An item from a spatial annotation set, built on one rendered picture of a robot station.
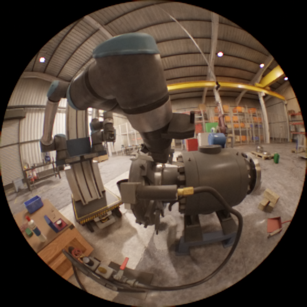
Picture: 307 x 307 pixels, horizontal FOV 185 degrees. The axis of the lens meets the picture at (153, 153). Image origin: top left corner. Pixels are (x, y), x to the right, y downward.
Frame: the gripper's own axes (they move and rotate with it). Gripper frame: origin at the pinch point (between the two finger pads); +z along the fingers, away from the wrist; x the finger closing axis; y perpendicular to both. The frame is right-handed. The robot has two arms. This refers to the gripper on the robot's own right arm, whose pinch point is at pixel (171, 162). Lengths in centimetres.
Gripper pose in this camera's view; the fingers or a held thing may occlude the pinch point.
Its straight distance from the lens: 35.9
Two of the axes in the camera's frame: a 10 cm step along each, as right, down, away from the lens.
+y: -9.2, -1.3, 3.6
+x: -2.9, 8.4, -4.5
